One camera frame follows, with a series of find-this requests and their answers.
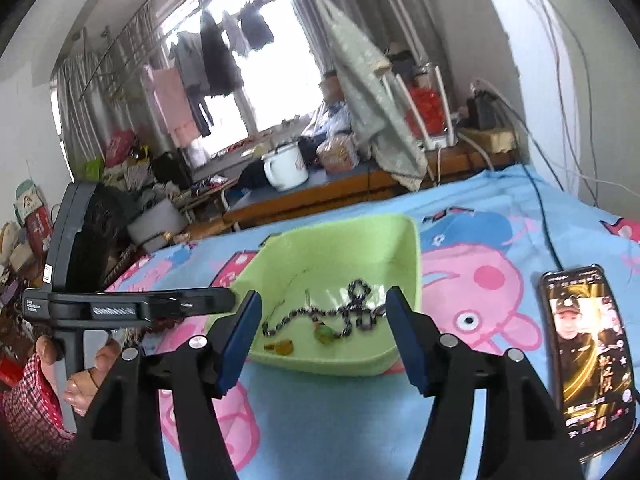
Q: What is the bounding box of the hanging dark jacket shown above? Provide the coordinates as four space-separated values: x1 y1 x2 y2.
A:
201 10 243 96

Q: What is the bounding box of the black bead necklace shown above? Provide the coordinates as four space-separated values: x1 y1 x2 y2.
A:
261 278 388 339

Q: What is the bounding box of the green plastic tray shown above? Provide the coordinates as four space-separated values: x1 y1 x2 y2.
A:
218 214 421 376

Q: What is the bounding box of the green jade pendant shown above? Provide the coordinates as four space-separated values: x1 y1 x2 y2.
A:
314 322 338 346

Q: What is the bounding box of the grey-green hanging cloth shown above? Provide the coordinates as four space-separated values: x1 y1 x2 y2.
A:
316 0 427 192

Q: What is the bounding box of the black smartphone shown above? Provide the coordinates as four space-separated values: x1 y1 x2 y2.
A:
539 264 637 463

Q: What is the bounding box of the amber pendant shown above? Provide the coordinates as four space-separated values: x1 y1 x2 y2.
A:
264 339 294 356

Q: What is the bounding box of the wooden bedside desk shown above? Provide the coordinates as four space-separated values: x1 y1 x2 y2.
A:
224 143 516 229

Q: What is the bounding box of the left hand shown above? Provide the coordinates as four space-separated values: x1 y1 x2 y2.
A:
35 336 122 416

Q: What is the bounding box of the hanging pink garment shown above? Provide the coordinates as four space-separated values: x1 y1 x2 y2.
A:
148 67 201 148

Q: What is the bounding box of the white enamel mug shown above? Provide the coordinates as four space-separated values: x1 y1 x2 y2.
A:
262 142 309 192

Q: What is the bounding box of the pink snack bag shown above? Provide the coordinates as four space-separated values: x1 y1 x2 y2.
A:
316 133 359 174

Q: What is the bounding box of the red plaid sleeve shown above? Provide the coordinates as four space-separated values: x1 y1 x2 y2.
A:
1 354 74 469

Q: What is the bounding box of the black charging cable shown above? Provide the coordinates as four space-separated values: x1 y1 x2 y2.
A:
519 161 566 271

